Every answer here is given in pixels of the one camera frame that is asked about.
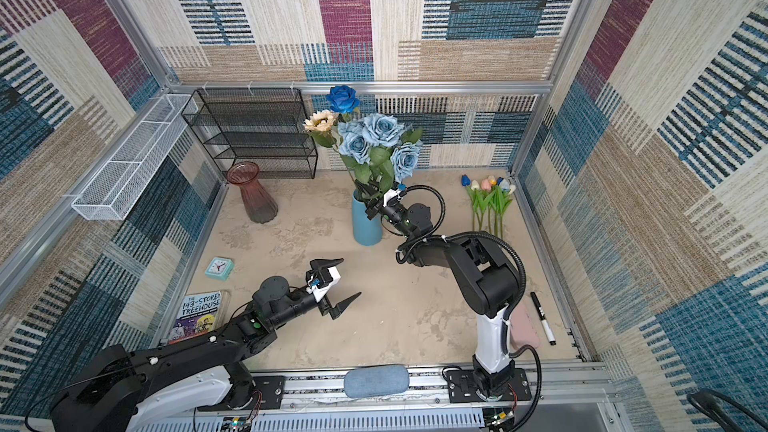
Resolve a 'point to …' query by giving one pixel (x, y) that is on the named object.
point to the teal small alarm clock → (220, 268)
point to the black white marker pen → (547, 328)
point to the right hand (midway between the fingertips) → (356, 181)
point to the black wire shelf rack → (266, 127)
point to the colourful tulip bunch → (493, 194)
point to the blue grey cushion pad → (366, 381)
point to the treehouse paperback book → (198, 316)
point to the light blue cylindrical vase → (366, 232)
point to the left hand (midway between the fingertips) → (349, 271)
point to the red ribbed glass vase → (260, 207)
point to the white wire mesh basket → (106, 194)
